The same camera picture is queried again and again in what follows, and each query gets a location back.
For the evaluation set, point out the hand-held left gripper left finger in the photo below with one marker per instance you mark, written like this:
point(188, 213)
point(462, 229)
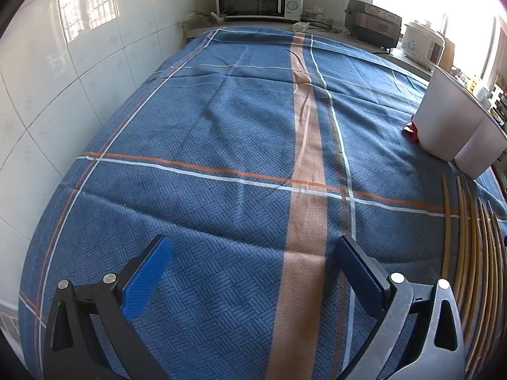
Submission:
point(148, 273)

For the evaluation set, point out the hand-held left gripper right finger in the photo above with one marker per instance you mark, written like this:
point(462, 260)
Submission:
point(358, 269)

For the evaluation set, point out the row of wooden chopsticks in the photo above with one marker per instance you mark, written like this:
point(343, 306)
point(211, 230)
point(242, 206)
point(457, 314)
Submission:
point(462, 225)

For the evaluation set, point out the white plastic utensil holder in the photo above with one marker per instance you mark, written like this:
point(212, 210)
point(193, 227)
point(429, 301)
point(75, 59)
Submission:
point(443, 114)

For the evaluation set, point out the blue plaid tablecloth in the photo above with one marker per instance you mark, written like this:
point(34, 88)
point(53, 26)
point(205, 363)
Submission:
point(198, 146)

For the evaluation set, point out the red cloth piece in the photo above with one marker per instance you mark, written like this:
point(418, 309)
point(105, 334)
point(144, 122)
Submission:
point(412, 130)

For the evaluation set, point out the white rice cooker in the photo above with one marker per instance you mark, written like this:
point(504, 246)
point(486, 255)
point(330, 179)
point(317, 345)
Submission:
point(420, 45)

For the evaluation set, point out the wooden cutting board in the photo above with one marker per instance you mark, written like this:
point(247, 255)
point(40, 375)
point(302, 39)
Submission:
point(449, 53)

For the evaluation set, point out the dark rice cooker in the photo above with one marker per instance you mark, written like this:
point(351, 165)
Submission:
point(372, 23)

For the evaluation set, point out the white power strip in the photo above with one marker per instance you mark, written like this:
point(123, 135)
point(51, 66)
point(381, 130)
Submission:
point(301, 27)

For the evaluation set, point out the garlic bulbs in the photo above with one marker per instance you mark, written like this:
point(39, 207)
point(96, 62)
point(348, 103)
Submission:
point(212, 16)

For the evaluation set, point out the white microwave oven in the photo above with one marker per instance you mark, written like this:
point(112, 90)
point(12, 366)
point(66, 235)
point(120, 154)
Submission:
point(245, 0)

